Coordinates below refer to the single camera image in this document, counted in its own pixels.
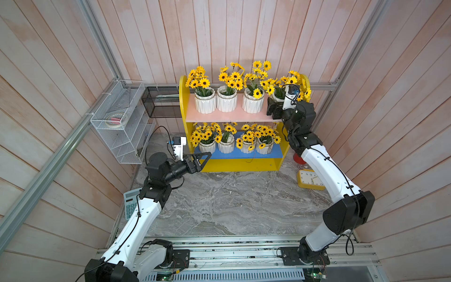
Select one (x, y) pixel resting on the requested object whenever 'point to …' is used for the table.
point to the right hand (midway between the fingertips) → (277, 95)
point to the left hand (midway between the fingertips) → (207, 157)
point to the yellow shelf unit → (233, 161)
